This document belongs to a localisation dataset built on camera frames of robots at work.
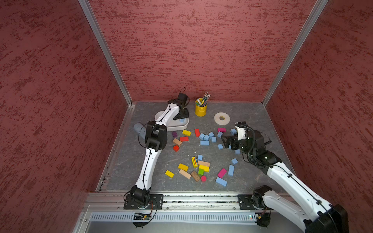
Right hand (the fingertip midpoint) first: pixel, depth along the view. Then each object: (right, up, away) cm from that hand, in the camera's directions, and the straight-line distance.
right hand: (226, 138), depth 80 cm
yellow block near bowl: (-23, +1, +21) cm, 32 cm away
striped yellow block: (-18, -15, +6) cm, 24 cm away
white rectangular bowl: (-31, +7, +25) cm, 40 cm away
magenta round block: (-13, -23, +2) cm, 27 cm away
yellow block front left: (-33, -21, +3) cm, 39 cm away
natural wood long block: (-24, -21, +3) cm, 32 cm away
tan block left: (-30, -4, +15) cm, 34 cm away
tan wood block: (-12, -17, +8) cm, 22 cm away
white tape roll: (+4, +8, +30) cm, 31 cm away
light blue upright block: (+4, -20, +5) cm, 21 cm away
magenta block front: (-1, -21, +5) cm, 22 cm away
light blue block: (-10, -2, +17) cm, 20 cm away
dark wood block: (-17, -22, +2) cm, 28 cm away
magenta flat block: (+3, +3, +22) cm, 23 cm away
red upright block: (-16, +1, +22) cm, 27 cm away
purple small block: (-32, 0, +20) cm, 37 cm away
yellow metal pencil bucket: (-13, +19, +26) cm, 35 cm away
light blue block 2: (-13, -1, +18) cm, 22 cm away
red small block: (-30, -9, +13) cm, 34 cm away
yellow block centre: (-25, -18, +6) cm, 31 cm away
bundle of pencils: (-9, +26, +23) cm, 36 cm away
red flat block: (-25, -3, +18) cm, 31 cm away
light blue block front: (-3, -25, +1) cm, 25 cm away
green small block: (-15, -20, +4) cm, 25 cm away
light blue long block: (-11, -6, +17) cm, 21 cm away
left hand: (-26, +12, +25) cm, 38 cm away
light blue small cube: (+7, -16, +8) cm, 19 cm away
